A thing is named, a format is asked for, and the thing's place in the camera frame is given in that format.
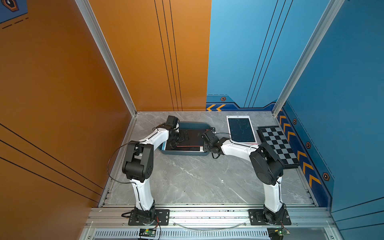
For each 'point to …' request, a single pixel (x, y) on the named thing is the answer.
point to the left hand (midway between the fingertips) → (185, 137)
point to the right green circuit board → (277, 233)
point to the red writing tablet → (195, 142)
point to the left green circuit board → (150, 232)
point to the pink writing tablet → (241, 129)
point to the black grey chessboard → (275, 137)
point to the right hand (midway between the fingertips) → (206, 145)
